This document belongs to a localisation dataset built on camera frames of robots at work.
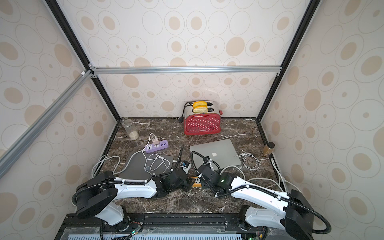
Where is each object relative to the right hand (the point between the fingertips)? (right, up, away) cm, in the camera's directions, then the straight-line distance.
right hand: (204, 179), depth 80 cm
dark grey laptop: (-40, +4, +13) cm, 42 cm away
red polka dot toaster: (0, +31, +20) cm, 37 cm away
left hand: (-5, -2, +3) cm, 7 cm away
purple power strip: (-35, +15, +20) cm, 43 cm away
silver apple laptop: (+14, +11, +22) cm, 28 cm away
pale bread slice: (-1, +40, +18) cm, 44 cm away
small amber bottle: (+41, +15, +13) cm, 45 cm away
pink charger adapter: (-31, +19, +17) cm, 40 cm away
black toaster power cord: (-16, +35, +37) cm, 54 cm away
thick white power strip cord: (+37, -2, +7) cm, 38 cm away
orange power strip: (-4, -4, +5) cm, 7 cm away
